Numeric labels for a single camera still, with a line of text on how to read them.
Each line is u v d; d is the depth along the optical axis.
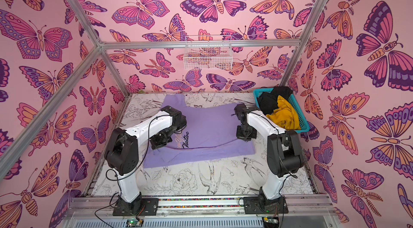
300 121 0.94
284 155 0.47
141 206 0.68
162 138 0.73
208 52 0.95
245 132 0.76
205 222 0.70
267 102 1.03
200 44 0.94
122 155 0.49
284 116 0.95
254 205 0.73
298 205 0.75
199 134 1.00
